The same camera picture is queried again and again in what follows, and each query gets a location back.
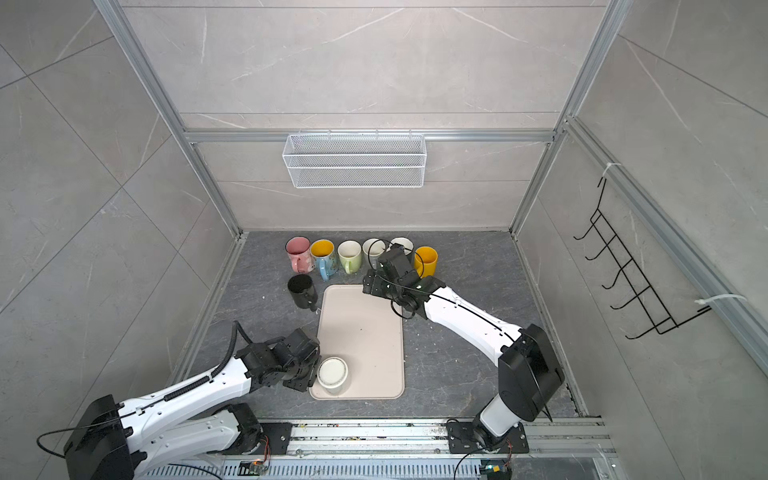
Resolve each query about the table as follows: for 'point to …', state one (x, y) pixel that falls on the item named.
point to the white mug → (332, 373)
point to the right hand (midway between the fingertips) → (372, 280)
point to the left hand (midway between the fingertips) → (328, 356)
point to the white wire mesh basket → (355, 161)
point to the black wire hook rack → (629, 276)
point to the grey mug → (373, 249)
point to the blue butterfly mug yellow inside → (325, 257)
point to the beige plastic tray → (367, 332)
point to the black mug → (303, 291)
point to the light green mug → (349, 253)
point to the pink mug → (299, 252)
